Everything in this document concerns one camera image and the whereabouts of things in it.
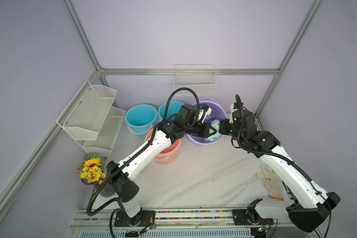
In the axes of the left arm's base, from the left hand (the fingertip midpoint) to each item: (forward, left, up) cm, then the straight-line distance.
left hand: (214, 133), depth 67 cm
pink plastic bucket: (-3, +22, -16) cm, 27 cm away
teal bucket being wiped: (+24, +42, -15) cm, 51 cm away
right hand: (+6, -4, 0) cm, 8 cm away
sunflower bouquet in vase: (-15, +55, -9) cm, 58 cm away
